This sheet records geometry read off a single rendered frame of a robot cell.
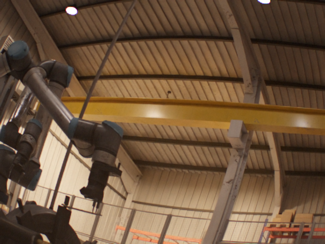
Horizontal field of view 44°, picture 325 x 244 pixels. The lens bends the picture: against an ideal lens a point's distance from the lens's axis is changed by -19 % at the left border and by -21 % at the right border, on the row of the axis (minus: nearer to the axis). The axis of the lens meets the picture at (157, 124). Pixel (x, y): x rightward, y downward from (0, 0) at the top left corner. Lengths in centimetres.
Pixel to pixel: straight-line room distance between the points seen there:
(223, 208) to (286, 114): 244
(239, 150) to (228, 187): 88
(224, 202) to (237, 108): 211
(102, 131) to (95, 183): 20
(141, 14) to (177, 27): 98
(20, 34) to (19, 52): 1086
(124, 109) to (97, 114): 69
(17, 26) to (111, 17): 298
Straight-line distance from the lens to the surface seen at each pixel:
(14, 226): 147
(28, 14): 1287
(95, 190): 175
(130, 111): 1136
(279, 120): 988
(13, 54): 209
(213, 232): 945
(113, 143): 179
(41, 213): 175
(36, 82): 214
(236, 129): 975
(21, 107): 228
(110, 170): 173
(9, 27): 1261
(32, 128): 205
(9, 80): 272
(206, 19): 1115
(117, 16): 1217
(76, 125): 182
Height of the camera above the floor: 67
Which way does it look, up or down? 25 degrees up
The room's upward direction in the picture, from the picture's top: 18 degrees clockwise
